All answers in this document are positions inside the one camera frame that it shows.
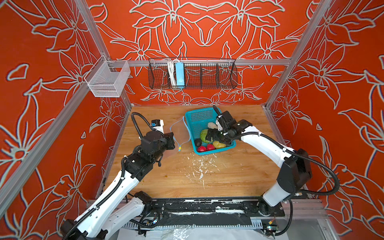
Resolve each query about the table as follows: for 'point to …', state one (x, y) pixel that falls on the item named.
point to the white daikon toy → (211, 125)
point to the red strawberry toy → (201, 149)
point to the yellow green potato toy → (217, 145)
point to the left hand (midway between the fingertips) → (173, 132)
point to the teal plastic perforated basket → (197, 120)
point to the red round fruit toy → (210, 147)
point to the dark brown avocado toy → (198, 142)
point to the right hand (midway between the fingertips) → (209, 138)
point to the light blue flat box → (180, 75)
